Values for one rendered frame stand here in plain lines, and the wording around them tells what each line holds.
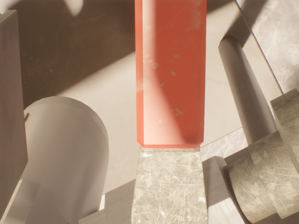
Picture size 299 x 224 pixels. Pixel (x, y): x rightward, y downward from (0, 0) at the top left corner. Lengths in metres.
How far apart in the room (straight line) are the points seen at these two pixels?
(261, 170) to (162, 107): 0.07
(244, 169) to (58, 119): 0.18
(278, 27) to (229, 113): 0.11
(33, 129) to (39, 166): 0.05
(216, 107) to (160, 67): 0.51
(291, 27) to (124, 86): 0.20
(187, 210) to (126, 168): 0.51
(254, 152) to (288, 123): 0.02
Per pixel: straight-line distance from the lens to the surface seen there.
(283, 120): 0.23
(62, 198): 0.32
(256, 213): 0.24
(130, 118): 0.69
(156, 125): 0.18
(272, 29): 0.68
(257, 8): 0.67
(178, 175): 0.20
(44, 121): 0.39
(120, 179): 0.72
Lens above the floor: 0.65
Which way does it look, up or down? 69 degrees down
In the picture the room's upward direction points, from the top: 176 degrees counter-clockwise
